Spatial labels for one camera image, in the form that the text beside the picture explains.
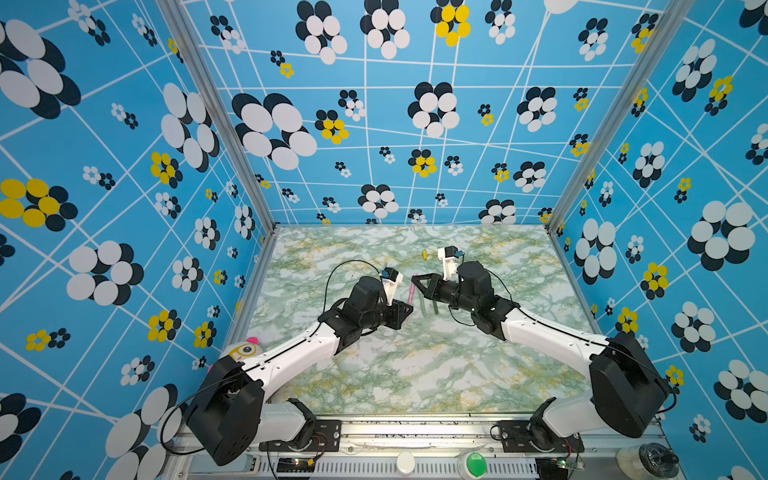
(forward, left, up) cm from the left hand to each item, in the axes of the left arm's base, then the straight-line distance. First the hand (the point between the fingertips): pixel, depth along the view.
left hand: (414, 306), depth 80 cm
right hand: (+5, 0, +4) cm, 7 cm away
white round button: (-34, +3, -8) cm, 35 cm away
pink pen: (+3, 0, +3) cm, 4 cm away
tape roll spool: (-34, -48, -5) cm, 59 cm away
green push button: (-35, -12, -6) cm, 37 cm away
